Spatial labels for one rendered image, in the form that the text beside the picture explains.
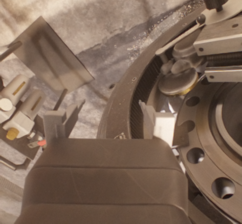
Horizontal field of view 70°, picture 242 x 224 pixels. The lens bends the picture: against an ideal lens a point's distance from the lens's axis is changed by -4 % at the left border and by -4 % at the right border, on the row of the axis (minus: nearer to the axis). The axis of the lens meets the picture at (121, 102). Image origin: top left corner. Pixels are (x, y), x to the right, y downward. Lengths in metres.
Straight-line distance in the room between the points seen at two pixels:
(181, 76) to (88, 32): 0.61
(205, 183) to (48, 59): 0.95
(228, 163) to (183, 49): 0.24
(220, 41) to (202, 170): 0.23
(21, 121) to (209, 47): 0.67
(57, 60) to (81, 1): 0.35
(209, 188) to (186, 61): 0.26
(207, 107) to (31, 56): 0.94
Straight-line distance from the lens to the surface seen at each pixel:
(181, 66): 0.43
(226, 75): 0.41
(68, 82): 1.12
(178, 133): 0.41
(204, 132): 0.40
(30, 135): 0.81
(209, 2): 0.48
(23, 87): 0.84
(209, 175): 0.36
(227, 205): 0.34
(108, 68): 1.00
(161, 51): 0.43
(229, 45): 0.37
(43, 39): 1.03
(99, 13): 0.90
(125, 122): 0.33
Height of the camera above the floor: 0.85
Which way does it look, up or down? 48 degrees down
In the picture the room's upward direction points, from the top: 171 degrees counter-clockwise
